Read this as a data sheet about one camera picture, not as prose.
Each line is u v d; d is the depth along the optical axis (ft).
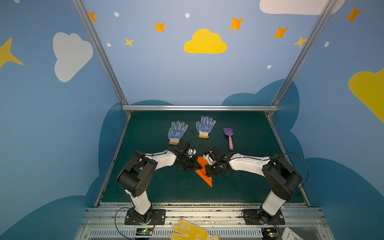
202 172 2.90
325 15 2.35
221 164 2.22
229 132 3.53
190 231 2.31
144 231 2.35
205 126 3.75
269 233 2.35
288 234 2.27
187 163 2.64
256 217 2.45
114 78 3.22
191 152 2.70
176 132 3.60
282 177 1.55
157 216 2.46
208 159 2.69
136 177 1.55
